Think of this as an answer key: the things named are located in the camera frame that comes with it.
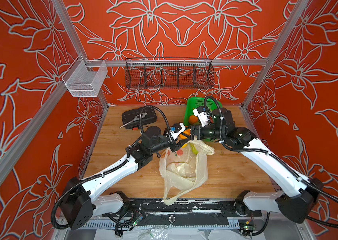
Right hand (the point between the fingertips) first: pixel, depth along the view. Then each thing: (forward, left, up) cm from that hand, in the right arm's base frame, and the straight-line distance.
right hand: (183, 131), depth 67 cm
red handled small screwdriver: (+22, +30, -27) cm, 46 cm away
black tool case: (+32, +36, -25) cm, 54 cm away
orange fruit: (-2, -1, +2) cm, 3 cm away
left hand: (0, -1, -1) cm, 2 cm away
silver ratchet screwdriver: (+27, +30, -22) cm, 46 cm away
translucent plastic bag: (-8, -2, -28) cm, 29 cm away
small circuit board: (-35, -29, -31) cm, 55 cm away
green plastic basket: (+42, -28, -25) cm, 56 cm away
